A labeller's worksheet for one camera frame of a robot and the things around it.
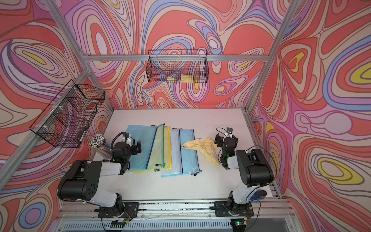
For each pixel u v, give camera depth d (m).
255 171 0.47
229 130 0.81
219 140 0.86
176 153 0.94
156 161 0.91
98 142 0.79
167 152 0.94
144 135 1.06
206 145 0.96
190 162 0.91
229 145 0.73
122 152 0.72
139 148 0.86
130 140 0.84
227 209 0.72
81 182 0.45
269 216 0.72
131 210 0.72
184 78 0.82
